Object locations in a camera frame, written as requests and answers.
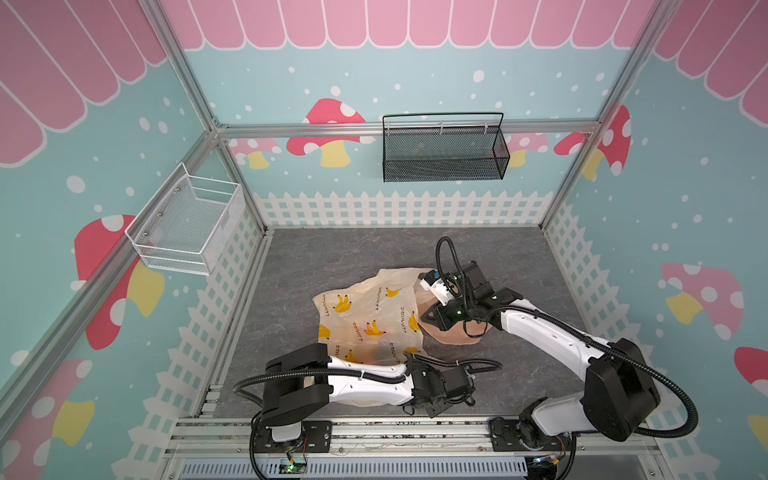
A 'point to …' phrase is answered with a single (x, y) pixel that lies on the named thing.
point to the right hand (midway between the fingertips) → (423, 316)
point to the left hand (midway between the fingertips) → (433, 396)
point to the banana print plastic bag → (374, 320)
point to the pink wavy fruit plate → (464, 333)
